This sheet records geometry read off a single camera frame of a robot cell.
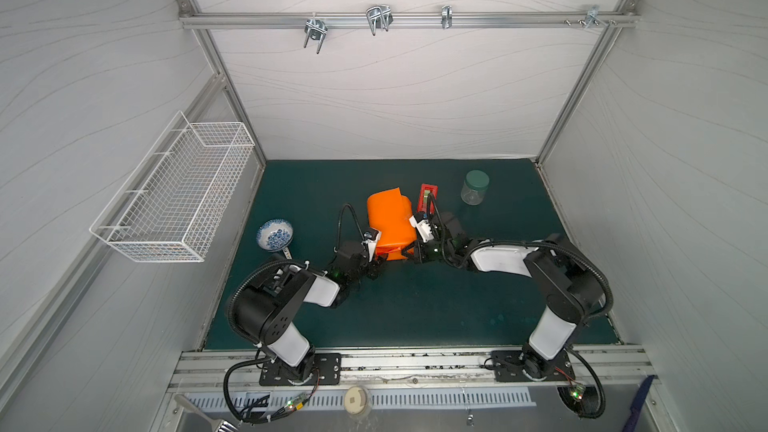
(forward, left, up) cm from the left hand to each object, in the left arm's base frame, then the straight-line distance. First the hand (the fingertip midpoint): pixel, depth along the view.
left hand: (383, 246), depth 93 cm
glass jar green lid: (+21, -31, +6) cm, 37 cm away
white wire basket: (-6, +49, +28) cm, 57 cm away
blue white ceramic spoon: (+4, +36, -2) cm, 36 cm away
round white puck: (-40, +4, +8) cm, 41 cm away
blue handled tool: (-38, -62, -2) cm, 73 cm away
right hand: (-1, -7, +3) cm, 8 cm away
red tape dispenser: (+19, -15, +2) cm, 24 cm away
